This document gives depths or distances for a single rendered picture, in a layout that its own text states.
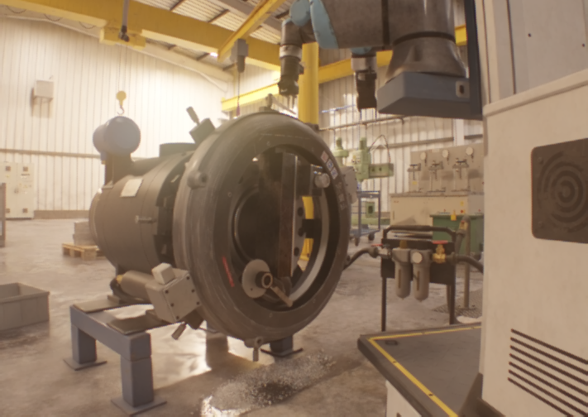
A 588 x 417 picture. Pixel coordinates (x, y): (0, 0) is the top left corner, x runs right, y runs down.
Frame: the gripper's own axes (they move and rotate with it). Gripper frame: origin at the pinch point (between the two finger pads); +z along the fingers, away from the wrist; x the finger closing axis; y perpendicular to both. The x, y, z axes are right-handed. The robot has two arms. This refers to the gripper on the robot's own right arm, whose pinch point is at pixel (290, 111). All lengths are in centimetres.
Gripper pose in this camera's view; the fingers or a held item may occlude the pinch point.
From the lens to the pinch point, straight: 160.3
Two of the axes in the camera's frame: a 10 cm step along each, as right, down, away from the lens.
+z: -0.5, 10.0, -0.7
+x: 9.0, 0.1, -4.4
